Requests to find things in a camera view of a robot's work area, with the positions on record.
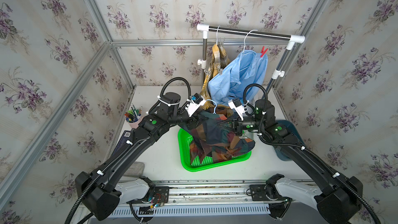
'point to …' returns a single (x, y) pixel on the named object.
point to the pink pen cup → (132, 116)
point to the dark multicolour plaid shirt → (216, 136)
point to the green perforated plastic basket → (184, 138)
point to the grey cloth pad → (136, 169)
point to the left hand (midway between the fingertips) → (205, 113)
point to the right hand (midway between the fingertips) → (222, 125)
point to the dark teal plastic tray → (292, 130)
